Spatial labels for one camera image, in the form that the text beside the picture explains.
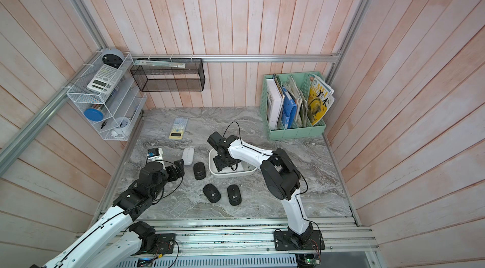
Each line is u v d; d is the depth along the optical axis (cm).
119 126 83
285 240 73
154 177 58
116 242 58
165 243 73
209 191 86
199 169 93
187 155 97
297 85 98
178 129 111
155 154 67
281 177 52
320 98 101
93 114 76
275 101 90
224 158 68
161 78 107
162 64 91
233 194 86
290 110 95
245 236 76
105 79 78
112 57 80
